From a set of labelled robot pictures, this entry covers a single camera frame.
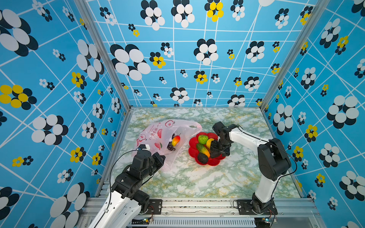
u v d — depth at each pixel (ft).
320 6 2.24
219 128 2.60
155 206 2.42
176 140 3.16
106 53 2.86
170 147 3.07
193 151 2.98
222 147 2.57
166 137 2.91
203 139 3.07
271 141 1.69
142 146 2.23
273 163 1.58
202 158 2.79
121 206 1.54
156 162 2.10
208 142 3.02
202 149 2.99
